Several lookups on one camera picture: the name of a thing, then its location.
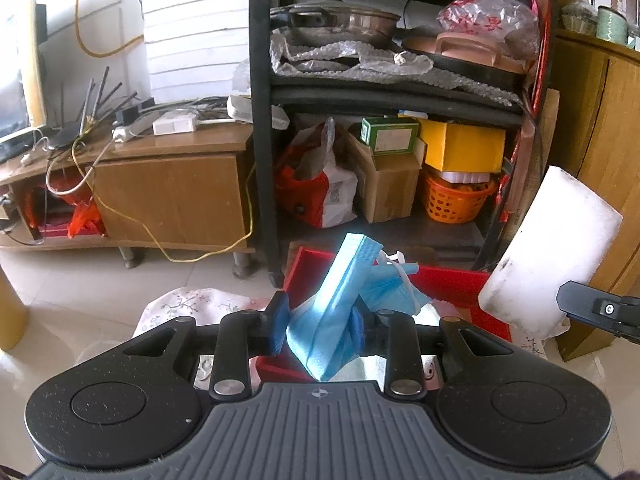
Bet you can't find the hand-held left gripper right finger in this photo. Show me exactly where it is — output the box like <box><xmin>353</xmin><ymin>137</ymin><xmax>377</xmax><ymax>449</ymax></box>
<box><xmin>350</xmin><ymin>305</ymin><xmax>506</xmax><ymax>400</ymax></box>

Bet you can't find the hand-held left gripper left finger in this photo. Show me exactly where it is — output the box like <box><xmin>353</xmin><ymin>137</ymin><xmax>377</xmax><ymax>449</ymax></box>
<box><xmin>122</xmin><ymin>291</ymin><xmax>292</xmax><ymax>403</ymax></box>

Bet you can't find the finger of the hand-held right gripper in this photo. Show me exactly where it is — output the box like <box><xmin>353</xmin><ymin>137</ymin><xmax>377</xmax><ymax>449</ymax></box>
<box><xmin>556</xmin><ymin>281</ymin><xmax>640</xmax><ymax>346</ymax></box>

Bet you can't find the blue face mask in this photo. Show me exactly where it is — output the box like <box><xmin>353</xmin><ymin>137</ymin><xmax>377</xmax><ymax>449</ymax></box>
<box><xmin>360</xmin><ymin>250</ymin><xmax>433</xmax><ymax>317</ymax></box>
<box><xmin>286</xmin><ymin>232</ymin><xmax>386</xmax><ymax>383</ymax></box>

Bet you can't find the white foam block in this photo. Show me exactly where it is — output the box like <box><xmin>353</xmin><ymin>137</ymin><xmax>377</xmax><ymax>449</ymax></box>
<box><xmin>477</xmin><ymin>165</ymin><xmax>624</xmax><ymax>341</ymax></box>

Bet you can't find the red box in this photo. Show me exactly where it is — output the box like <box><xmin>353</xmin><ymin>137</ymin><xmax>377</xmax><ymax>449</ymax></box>
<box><xmin>257</xmin><ymin>246</ymin><xmax>512</xmax><ymax>386</ymax></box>

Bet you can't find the floral tablecloth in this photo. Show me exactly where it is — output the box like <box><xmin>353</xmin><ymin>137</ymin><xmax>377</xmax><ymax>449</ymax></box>
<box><xmin>131</xmin><ymin>287</ymin><xmax>548</xmax><ymax>361</ymax></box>

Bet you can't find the cardboard box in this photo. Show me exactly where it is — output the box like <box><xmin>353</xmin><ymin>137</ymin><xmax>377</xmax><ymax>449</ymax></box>
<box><xmin>345</xmin><ymin>130</ymin><xmax>426</xmax><ymax>224</ymax></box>

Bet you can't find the red and white plastic bag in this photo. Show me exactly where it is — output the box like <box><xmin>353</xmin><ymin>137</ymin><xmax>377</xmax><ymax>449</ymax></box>
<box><xmin>276</xmin><ymin>117</ymin><xmax>358</xmax><ymax>228</ymax></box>

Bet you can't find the orange basket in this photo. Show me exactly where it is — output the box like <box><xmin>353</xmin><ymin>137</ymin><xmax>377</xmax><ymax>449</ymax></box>
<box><xmin>422</xmin><ymin>172</ymin><xmax>498</xmax><ymax>224</ymax></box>

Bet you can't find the wooden TV stand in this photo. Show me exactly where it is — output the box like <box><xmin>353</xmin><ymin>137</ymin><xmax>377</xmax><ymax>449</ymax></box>
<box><xmin>0</xmin><ymin>120</ymin><xmax>258</xmax><ymax>261</ymax></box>

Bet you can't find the white plastic container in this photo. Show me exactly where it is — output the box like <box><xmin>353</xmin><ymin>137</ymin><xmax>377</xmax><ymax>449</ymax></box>
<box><xmin>439</xmin><ymin>169</ymin><xmax>493</xmax><ymax>186</ymax></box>

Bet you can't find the green box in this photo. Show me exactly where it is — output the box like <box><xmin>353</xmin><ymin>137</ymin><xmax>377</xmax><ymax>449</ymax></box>
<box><xmin>360</xmin><ymin>116</ymin><xmax>420</xmax><ymax>155</ymax></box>

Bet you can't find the wooden cabinet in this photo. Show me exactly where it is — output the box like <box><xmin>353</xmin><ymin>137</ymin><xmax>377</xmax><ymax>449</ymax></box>
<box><xmin>545</xmin><ymin>25</ymin><xmax>640</xmax><ymax>363</ymax></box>

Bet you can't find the yellow box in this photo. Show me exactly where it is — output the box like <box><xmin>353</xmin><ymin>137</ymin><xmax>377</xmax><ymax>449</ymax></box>
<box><xmin>419</xmin><ymin>120</ymin><xmax>506</xmax><ymax>173</ymax></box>

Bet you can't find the black shelf rack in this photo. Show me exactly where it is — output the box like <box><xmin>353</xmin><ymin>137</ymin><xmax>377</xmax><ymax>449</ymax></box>
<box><xmin>248</xmin><ymin>0</ymin><xmax>558</xmax><ymax>288</ymax></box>

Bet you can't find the white modem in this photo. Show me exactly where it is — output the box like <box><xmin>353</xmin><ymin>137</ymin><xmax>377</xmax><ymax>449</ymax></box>
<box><xmin>227</xmin><ymin>95</ymin><xmax>291</xmax><ymax>128</ymax></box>

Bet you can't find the white adapter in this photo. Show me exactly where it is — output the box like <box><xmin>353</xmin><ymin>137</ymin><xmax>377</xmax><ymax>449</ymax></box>
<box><xmin>152</xmin><ymin>115</ymin><xmax>197</xmax><ymax>136</ymax></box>

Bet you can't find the red panel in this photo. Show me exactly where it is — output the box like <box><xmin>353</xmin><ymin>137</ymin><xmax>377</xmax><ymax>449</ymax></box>
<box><xmin>500</xmin><ymin>0</ymin><xmax>556</xmax><ymax>226</ymax></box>

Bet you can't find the black pan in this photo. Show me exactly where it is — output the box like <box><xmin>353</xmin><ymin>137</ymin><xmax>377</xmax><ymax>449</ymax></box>
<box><xmin>400</xmin><ymin>35</ymin><xmax>526</xmax><ymax>92</ymax></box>

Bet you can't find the yellow cylinder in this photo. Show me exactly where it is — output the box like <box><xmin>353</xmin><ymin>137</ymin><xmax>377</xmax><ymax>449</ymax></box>
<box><xmin>0</xmin><ymin>270</ymin><xmax>28</xmax><ymax>351</ymax></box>

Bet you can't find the bubble wrap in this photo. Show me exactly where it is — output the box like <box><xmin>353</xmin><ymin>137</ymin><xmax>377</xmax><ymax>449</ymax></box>
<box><xmin>270</xmin><ymin>30</ymin><xmax>521</xmax><ymax>106</ymax></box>

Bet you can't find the green ceramic jar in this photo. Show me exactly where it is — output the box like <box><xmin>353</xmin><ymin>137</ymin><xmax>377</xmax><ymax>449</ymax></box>
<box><xmin>596</xmin><ymin>5</ymin><xmax>628</xmax><ymax>43</ymax></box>

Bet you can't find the small woven basket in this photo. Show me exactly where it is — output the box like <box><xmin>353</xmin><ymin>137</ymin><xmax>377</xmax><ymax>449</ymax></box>
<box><xmin>561</xmin><ymin>0</ymin><xmax>598</xmax><ymax>36</ymax></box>

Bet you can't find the black router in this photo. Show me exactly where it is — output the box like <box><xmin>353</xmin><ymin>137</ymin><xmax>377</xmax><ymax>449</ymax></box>
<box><xmin>50</xmin><ymin>65</ymin><xmax>138</xmax><ymax>150</ymax></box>

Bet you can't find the steel pot with lid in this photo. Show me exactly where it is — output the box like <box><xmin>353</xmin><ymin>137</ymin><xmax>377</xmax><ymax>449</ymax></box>
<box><xmin>270</xmin><ymin>0</ymin><xmax>403</xmax><ymax>46</ymax></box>

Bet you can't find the clear bag with red print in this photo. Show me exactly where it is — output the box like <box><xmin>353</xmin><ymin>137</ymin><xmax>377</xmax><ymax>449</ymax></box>
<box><xmin>436</xmin><ymin>0</ymin><xmax>541</xmax><ymax>61</ymax></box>

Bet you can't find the monitor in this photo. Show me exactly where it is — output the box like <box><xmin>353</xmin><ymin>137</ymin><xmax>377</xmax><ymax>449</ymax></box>
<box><xmin>0</xmin><ymin>0</ymin><xmax>48</xmax><ymax>141</ymax></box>

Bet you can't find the yellow wall cable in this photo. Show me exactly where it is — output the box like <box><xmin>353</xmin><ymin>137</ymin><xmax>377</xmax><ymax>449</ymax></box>
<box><xmin>74</xmin><ymin>0</ymin><xmax>146</xmax><ymax>58</ymax></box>

